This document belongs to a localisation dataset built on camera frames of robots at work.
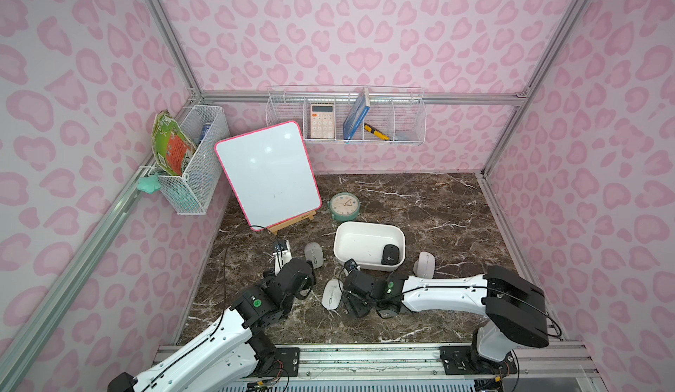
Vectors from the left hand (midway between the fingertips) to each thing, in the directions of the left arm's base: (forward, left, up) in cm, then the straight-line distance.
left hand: (298, 262), depth 78 cm
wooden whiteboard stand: (+24, 0, -9) cm, 25 cm away
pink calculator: (+47, -5, +17) cm, 50 cm away
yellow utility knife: (+46, -26, +12) cm, 54 cm away
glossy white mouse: (+4, -41, -11) cm, 42 cm away
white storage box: (+15, -21, -14) cm, 29 cm away
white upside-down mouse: (-6, -10, -11) cm, 16 cm away
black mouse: (+8, -30, -12) cm, 33 cm away
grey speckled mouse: (+9, -2, -11) cm, 14 cm away
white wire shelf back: (+55, -35, +15) cm, 66 cm away
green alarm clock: (+29, -13, -12) cm, 34 cm away
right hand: (-7, -16, -11) cm, 21 cm away
